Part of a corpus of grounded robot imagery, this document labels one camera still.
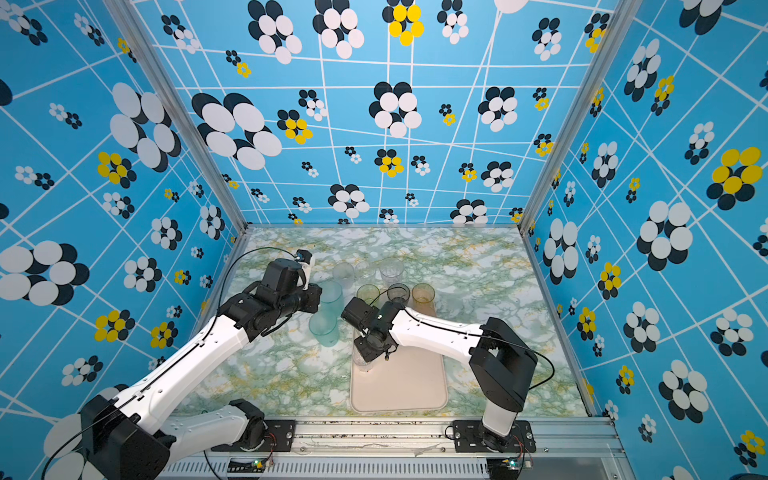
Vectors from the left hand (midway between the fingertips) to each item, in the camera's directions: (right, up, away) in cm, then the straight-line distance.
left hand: (320, 288), depth 79 cm
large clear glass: (+19, +3, +25) cm, 32 cm away
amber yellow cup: (+29, -6, +16) cm, 34 cm away
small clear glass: (+11, -17, -6) cm, 21 cm away
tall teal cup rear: (+1, -4, +9) cm, 10 cm away
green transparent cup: (+11, -3, +17) cm, 21 cm away
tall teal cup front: (-1, -14, +12) cm, 18 cm away
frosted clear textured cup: (+2, +3, +24) cm, 24 cm away
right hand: (+13, -17, +4) cm, 22 cm away
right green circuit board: (+46, -42, -9) cm, 63 cm away
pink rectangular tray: (+24, -27, +4) cm, 36 cm away
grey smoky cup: (+21, -3, +17) cm, 27 cm away
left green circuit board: (-16, -42, -8) cm, 46 cm away
